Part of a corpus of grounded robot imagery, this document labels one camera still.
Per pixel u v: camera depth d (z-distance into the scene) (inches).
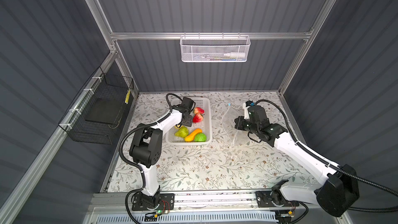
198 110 41.2
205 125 38.9
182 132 36.0
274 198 26.1
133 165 19.8
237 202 29.1
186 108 30.0
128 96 32.8
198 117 39.1
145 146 20.1
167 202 28.4
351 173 16.0
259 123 23.5
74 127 24.4
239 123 28.0
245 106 29.0
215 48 48.6
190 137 35.9
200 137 34.9
